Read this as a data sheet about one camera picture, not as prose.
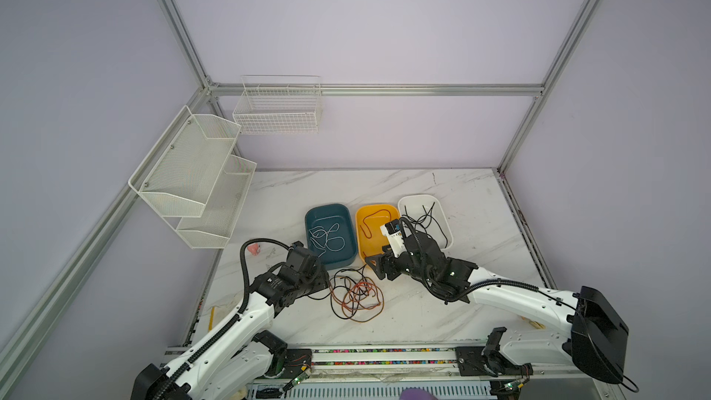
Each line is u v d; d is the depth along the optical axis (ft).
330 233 3.31
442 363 2.45
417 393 2.30
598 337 1.34
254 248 3.02
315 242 2.96
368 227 3.12
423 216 3.24
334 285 2.82
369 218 3.25
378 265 2.27
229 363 1.41
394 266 2.25
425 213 3.45
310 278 2.14
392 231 2.21
